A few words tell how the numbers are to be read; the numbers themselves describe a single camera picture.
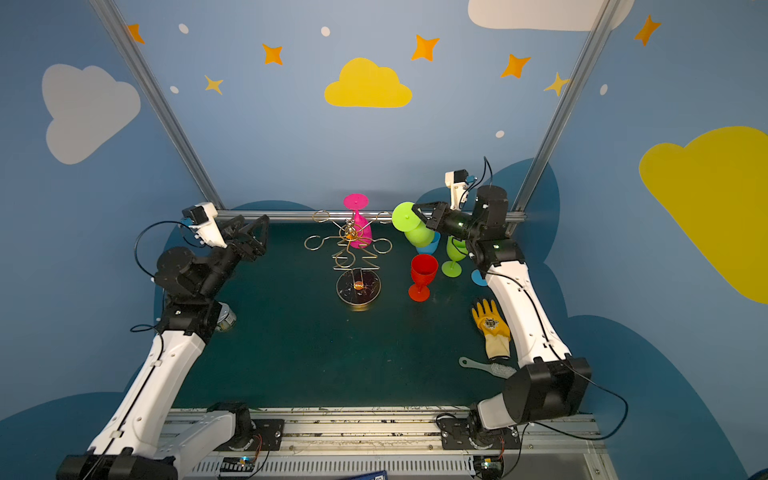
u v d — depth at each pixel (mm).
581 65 781
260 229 632
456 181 640
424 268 981
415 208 704
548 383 406
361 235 801
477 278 1072
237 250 591
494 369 843
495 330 929
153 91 814
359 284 1013
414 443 739
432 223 626
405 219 715
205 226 554
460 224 616
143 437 394
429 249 1009
